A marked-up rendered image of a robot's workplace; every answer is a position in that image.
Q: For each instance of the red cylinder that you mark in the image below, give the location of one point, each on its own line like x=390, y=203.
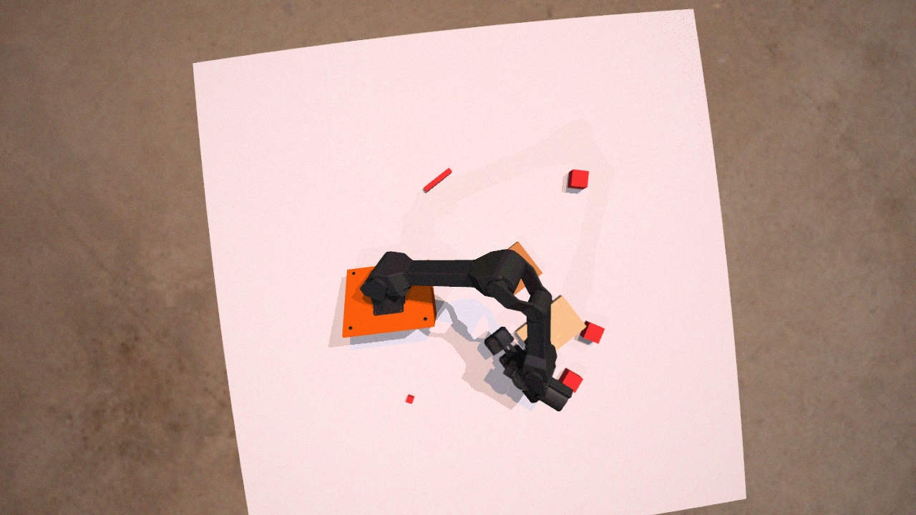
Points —
x=437, y=179

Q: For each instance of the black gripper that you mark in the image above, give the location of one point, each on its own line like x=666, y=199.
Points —
x=499, y=340

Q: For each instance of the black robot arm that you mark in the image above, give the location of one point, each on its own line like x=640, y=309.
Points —
x=497, y=275

